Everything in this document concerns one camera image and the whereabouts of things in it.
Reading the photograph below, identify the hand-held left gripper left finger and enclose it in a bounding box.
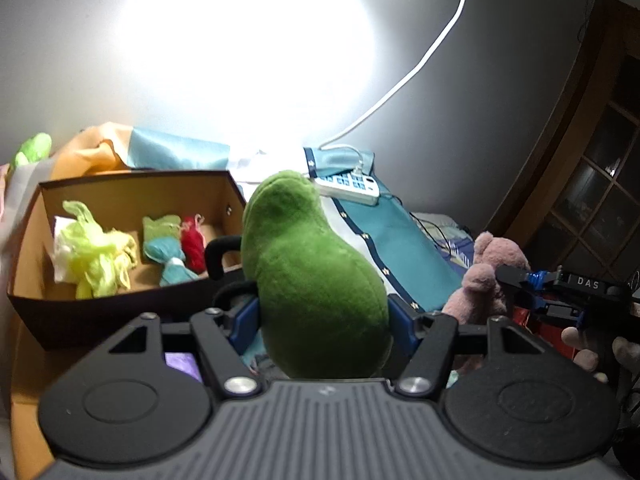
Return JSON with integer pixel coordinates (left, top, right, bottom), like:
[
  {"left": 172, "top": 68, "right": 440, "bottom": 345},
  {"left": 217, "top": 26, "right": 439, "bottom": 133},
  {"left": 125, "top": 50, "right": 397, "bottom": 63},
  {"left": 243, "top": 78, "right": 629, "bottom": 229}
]
[{"left": 107, "top": 292, "right": 263, "bottom": 401}]

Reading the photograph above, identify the green sock bundle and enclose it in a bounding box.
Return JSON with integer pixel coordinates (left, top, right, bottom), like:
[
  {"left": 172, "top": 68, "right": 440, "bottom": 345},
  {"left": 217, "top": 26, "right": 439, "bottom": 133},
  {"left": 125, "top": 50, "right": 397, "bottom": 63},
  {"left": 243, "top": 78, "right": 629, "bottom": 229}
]
[{"left": 141, "top": 214, "right": 182, "bottom": 263}]

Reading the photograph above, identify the teal sock bundle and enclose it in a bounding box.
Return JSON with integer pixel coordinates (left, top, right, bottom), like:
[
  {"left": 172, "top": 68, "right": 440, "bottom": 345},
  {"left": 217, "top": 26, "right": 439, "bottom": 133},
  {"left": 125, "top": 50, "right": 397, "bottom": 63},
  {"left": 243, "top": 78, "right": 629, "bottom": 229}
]
[{"left": 144, "top": 237, "right": 201, "bottom": 287}]

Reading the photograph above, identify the person's right hand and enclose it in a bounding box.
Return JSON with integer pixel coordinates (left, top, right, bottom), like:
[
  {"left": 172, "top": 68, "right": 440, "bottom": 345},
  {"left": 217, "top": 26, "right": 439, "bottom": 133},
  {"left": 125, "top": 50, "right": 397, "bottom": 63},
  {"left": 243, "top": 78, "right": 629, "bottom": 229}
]
[{"left": 561, "top": 327, "right": 640, "bottom": 383}]

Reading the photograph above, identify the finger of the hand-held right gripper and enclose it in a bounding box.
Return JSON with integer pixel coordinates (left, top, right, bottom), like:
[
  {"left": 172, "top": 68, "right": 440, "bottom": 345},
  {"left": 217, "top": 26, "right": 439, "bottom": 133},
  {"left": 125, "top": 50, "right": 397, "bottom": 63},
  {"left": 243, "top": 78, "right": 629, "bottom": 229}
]
[
  {"left": 495, "top": 266, "right": 558, "bottom": 292},
  {"left": 502, "top": 285, "right": 587, "bottom": 330}
]

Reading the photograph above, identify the small green plush toy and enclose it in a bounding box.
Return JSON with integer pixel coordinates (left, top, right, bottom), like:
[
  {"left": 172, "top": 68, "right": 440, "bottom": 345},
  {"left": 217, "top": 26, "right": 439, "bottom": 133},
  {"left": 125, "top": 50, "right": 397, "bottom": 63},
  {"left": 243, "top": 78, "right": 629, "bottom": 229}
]
[{"left": 12, "top": 132, "right": 53, "bottom": 168}]

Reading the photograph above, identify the red sock bundle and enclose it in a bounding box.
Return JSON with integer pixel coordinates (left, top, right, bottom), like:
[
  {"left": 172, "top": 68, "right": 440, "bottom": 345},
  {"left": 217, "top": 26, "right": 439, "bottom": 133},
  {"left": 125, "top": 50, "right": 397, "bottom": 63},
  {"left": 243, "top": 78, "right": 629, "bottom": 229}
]
[{"left": 180, "top": 215, "right": 208, "bottom": 275}]

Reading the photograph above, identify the white cloth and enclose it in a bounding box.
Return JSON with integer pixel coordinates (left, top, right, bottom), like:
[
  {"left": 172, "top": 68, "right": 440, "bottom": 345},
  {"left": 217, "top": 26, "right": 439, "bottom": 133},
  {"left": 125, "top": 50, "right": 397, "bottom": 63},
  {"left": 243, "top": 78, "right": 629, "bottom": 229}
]
[{"left": 50, "top": 216, "right": 76, "bottom": 281}]

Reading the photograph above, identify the purple plastic packet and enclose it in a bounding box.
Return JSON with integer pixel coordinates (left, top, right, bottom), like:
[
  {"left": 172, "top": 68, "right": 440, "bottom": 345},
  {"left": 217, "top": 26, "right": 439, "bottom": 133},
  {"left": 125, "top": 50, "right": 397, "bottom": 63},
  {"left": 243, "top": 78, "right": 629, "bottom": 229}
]
[{"left": 165, "top": 352, "right": 203, "bottom": 383}]

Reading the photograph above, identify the neon green cloth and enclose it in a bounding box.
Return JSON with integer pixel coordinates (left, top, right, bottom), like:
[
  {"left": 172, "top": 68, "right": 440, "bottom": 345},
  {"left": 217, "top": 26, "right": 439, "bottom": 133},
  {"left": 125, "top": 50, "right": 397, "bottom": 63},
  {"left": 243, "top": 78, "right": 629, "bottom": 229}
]
[{"left": 50, "top": 200, "right": 138, "bottom": 298}]

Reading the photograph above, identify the dark brown cardboard box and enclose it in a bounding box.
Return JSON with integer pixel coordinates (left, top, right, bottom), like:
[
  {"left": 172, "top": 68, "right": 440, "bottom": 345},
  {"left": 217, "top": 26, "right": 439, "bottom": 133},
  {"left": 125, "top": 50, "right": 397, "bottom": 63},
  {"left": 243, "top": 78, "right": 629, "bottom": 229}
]
[{"left": 6, "top": 170, "right": 248, "bottom": 353}]

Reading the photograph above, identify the white power cable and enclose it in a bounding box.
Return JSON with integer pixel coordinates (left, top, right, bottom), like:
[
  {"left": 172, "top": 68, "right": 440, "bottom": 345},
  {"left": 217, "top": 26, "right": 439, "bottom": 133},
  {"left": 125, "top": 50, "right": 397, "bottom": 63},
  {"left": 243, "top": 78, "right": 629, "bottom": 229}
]
[{"left": 319, "top": 0, "right": 473, "bottom": 181}]

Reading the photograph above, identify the wooden door with glass panes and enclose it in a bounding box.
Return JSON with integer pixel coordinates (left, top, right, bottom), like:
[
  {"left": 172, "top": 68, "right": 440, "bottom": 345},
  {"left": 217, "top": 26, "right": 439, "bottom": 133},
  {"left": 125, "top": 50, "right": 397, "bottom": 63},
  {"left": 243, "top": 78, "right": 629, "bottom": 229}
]
[{"left": 487, "top": 0, "right": 640, "bottom": 311}]

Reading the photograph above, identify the black cable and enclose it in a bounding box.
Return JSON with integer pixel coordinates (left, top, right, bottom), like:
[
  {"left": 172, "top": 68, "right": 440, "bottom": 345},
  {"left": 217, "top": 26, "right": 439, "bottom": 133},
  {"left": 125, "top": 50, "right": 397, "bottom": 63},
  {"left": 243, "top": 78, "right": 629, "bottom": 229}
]
[{"left": 410, "top": 212, "right": 473, "bottom": 261}]

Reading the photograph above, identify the large green plush toy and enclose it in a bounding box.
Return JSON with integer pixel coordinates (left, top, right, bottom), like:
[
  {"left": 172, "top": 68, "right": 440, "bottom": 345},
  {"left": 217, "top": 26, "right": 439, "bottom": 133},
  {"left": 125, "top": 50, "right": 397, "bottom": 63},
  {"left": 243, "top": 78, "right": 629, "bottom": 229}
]
[{"left": 205, "top": 170, "right": 393, "bottom": 381}]

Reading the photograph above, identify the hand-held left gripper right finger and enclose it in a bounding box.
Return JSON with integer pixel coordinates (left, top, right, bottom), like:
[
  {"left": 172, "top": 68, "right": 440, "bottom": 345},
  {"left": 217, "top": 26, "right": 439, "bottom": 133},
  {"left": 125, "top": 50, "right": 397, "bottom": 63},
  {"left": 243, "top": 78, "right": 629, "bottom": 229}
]
[{"left": 387, "top": 294, "right": 548, "bottom": 401}]

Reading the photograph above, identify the red object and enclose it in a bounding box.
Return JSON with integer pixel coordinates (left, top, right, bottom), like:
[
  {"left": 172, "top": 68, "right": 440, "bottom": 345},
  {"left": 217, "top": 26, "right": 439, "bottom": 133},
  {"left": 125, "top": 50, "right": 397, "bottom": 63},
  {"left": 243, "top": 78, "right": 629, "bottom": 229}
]
[{"left": 512, "top": 305, "right": 576, "bottom": 356}]

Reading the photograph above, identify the pink plush bear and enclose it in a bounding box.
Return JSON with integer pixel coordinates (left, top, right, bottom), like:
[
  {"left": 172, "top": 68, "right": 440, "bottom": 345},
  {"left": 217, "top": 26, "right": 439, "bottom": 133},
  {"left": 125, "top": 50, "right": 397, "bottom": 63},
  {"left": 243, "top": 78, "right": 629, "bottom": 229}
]
[{"left": 442, "top": 231, "right": 531, "bottom": 376}]

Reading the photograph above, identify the white power strip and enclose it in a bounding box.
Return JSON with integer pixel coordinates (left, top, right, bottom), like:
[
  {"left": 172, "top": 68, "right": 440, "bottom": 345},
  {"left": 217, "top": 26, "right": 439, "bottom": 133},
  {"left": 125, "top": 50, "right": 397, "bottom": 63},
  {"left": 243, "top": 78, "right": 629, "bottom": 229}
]
[{"left": 309, "top": 170, "right": 381, "bottom": 207}]

